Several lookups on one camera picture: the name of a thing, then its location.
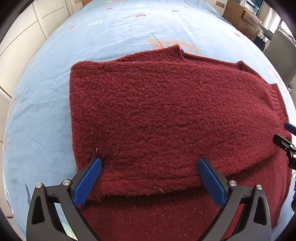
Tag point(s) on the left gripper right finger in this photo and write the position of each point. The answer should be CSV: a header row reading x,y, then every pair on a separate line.
x,y
254,221

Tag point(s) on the blue cartoon bed sheet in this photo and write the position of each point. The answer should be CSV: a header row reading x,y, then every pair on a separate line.
x,y
37,144

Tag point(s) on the black chair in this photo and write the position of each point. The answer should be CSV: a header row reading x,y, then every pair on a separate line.
x,y
281,53

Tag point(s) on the dark red knitted sweater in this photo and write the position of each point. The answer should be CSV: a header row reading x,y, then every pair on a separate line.
x,y
150,117

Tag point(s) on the white wardrobe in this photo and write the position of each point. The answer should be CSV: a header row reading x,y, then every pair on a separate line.
x,y
24,38

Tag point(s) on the wooden nightstand drawers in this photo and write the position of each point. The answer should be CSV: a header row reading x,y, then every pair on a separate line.
x,y
242,19

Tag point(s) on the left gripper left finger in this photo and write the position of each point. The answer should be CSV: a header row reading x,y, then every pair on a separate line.
x,y
43,222

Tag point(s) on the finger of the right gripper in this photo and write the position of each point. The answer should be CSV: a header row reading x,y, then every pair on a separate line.
x,y
290,128
288,147

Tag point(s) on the wall socket plate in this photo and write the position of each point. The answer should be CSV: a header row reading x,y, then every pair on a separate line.
x,y
220,4

